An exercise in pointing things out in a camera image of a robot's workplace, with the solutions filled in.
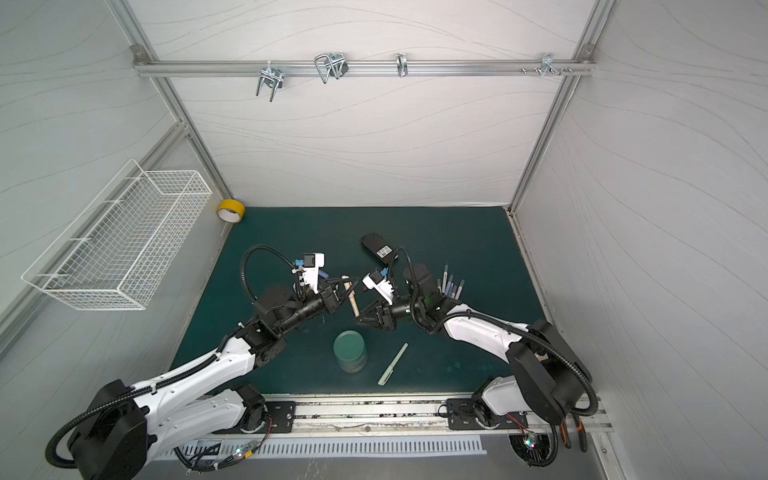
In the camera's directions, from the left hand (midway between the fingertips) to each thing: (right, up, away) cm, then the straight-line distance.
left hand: (360, 276), depth 71 cm
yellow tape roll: (-56, +20, +45) cm, 74 cm away
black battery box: (+2, +6, +36) cm, 37 cm away
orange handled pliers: (+53, -37, -1) cm, 65 cm away
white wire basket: (-56, +7, -4) cm, 57 cm away
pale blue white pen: (+30, -8, +26) cm, 40 cm away
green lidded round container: (-3, -20, +4) cm, 20 cm away
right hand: (0, -9, +3) cm, 10 cm away
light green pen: (+8, -26, +10) cm, 29 cm away
